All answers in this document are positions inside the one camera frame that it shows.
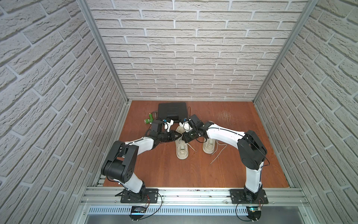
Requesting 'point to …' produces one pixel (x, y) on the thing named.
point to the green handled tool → (149, 121)
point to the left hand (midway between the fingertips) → (182, 134)
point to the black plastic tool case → (174, 111)
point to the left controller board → (138, 212)
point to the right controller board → (254, 213)
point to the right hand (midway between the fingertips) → (184, 137)
